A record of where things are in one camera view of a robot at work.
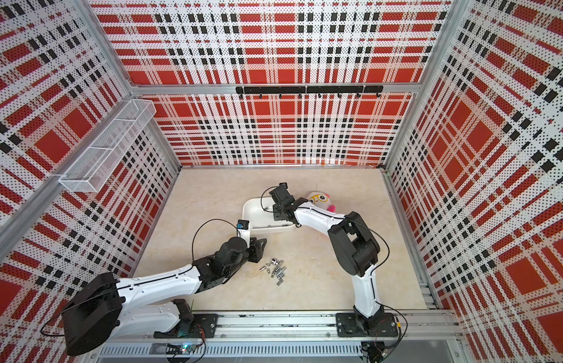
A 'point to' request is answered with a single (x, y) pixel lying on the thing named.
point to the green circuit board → (188, 347)
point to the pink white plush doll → (321, 200)
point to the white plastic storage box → (259, 211)
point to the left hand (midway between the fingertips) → (265, 239)
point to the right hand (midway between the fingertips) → (285, 209)
